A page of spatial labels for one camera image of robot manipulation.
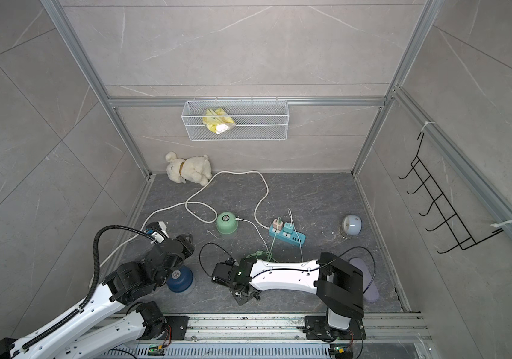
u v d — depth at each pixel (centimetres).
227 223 88
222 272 61
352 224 91
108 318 48
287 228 91
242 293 54
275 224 93
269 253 90
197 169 110
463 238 58
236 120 88
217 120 84
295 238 93
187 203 107
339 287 42
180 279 74
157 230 59
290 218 97
